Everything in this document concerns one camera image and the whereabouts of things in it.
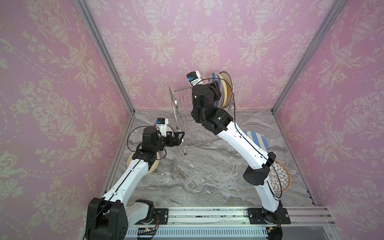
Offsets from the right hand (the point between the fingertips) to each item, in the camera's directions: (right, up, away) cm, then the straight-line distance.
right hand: (214, 85), depth 65 cm
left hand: (-17, -22, +15) cm, 32 cm away
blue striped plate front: (+4, -6, +14) cm, 16 cm away
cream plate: (-33, -43, +23) cm, 59 cm away
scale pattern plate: (+43, -46, +20) cm, 66 cm away
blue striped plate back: (+36, -27, +38) cm, 59 cm away
